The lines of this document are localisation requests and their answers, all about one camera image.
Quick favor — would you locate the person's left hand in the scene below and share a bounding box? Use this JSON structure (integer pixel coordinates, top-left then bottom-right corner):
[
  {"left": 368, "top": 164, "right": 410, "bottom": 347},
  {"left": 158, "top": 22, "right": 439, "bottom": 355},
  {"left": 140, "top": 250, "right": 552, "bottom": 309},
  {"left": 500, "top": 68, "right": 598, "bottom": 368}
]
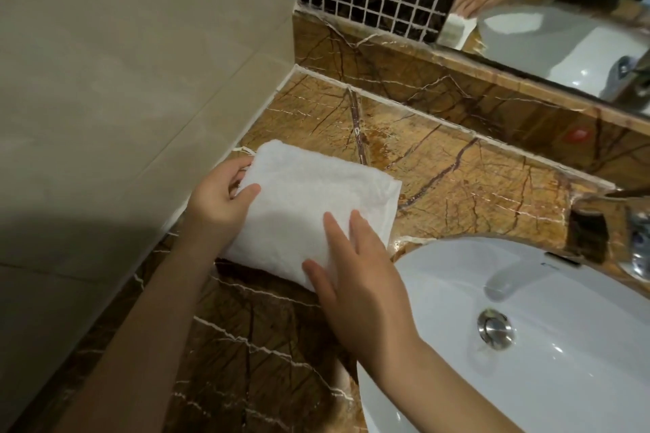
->
[{"left": 183, "top": 156, "right": 263, "bottom": 266}]

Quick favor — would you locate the person's right hand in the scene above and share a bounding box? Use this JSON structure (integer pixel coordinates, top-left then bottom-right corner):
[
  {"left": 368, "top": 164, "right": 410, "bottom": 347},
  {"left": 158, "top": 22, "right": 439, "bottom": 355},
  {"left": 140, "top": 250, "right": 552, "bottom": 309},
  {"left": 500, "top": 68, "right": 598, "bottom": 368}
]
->
[{"left": 302, "top": 209, "right": 423, "bottom": 378}]

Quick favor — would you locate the white towel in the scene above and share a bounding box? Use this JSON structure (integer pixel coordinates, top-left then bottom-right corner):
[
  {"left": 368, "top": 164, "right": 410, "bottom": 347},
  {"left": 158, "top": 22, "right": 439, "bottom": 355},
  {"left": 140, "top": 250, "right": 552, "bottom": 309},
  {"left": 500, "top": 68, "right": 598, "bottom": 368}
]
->
[{"left": 221, "top": 139, "right": 403, "bottom": 292}]

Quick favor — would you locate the white sink basin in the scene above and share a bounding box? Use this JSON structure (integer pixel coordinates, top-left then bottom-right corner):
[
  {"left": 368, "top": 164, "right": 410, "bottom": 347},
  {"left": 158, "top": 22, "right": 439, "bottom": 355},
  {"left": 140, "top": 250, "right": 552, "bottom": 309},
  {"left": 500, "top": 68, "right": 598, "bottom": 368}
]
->
[{"left": 355, "top": 236, "right": 650, "bottom": 433}]

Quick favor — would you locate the person's left forearm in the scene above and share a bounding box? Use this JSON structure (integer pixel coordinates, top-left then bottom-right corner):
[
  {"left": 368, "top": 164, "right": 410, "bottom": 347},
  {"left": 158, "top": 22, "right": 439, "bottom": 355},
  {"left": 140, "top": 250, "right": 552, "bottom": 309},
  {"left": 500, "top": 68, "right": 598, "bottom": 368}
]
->
[{"left": 53, "top": 244, "right": 219, "bottom": 433}]

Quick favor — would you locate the brown marble vanity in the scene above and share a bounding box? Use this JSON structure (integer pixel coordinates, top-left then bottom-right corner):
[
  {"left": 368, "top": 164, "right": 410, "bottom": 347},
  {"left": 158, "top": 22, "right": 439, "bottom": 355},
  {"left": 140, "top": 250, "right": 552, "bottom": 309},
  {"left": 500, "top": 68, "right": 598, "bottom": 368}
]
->
[{"left": 7, "top": 9, "right": 650, "bottom": 433}]

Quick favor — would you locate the chrome faucet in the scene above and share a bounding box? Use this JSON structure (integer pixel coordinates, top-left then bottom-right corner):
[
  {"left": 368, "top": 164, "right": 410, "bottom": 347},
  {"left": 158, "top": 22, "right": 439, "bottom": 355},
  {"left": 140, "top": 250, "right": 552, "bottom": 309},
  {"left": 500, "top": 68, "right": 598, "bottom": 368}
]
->
[{"left": 566, "top": 189, "right": 650, "bottom": 282}]

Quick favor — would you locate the wall mirror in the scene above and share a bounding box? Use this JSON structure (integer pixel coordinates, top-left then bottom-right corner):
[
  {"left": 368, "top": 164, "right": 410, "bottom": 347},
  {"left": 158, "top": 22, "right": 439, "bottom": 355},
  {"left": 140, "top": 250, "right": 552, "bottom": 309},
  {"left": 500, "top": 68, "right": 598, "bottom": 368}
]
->
[{"left": 436, "top": 0, "right": 650, "bottom": 119}]

